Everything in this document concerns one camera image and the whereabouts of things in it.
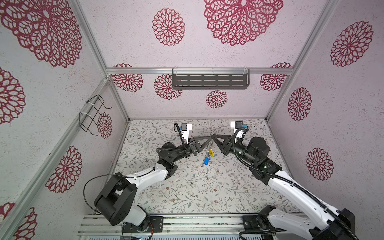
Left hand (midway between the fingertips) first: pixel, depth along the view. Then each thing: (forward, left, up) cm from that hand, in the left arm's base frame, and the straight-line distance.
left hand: (211, 140), depth 67 cm
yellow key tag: (-4, 0, -5) cm, 6 cm away
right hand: (0, 0, +3) cm, 3 cm away
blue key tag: (-5, +2, -10) cm, 11 cm away
